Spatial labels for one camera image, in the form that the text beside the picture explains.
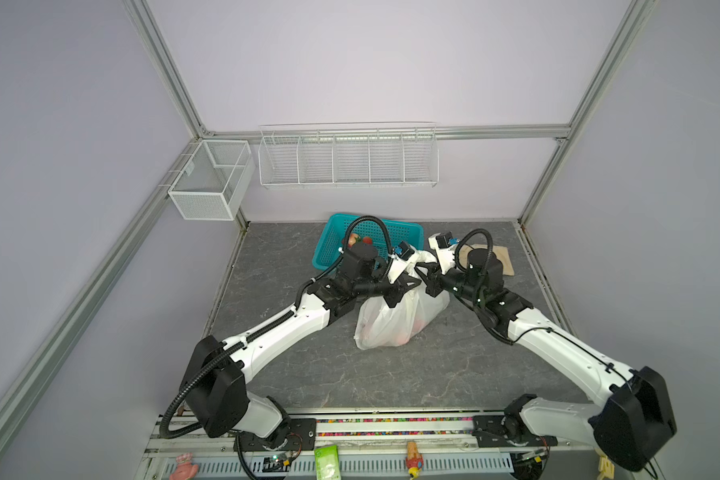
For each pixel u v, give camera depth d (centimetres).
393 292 65
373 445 73
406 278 69
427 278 72
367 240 113
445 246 64
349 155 98
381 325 75
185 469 68
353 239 109
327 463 68
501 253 111
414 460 68
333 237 109
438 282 68
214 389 41
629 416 39
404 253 62
